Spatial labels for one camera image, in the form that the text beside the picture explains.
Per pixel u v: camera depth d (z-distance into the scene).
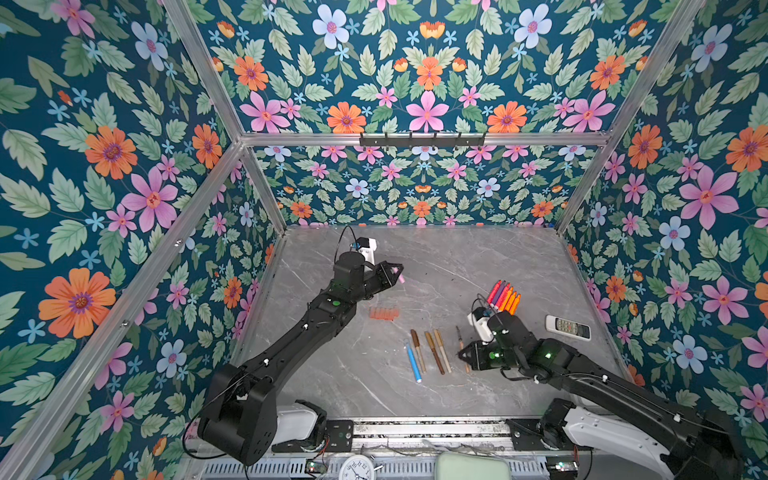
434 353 0.88
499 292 1.00
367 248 0.73
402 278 0.78
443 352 0.88
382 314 0.95
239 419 0.40
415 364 0.85
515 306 0.96
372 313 0.95
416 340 0.90
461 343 0.77
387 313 0.95
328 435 0.73
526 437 0.72
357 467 0.67
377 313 0.95
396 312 0.96
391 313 0.95
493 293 0.99
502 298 0.99
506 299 0.99
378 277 0.70
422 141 0.94
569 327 0.91
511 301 0.98
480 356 0.67
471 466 0.68
